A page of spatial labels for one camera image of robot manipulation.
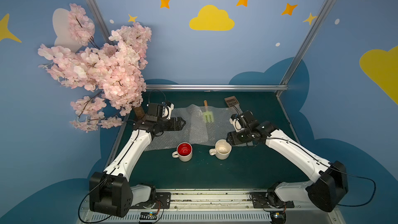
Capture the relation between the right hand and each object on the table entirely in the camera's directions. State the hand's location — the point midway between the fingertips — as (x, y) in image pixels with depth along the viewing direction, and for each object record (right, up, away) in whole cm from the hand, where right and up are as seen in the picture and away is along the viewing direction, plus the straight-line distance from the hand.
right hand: (234, 136), depth 82 cm
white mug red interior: (-28, -10, +7) cm, 31 cm away
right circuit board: (+19, -37, -8) cm, 43 cm away
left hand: (-30, +8, +1) cm, 31 cm away
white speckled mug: (-5, -10, +9) cm, 14 cm away
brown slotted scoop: (+7, +20, +36) cm, 42 cm away
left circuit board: (-44, -37, -9) cm, 58 cm away
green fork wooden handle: (-13, +9, +26) cm, 30 cm away
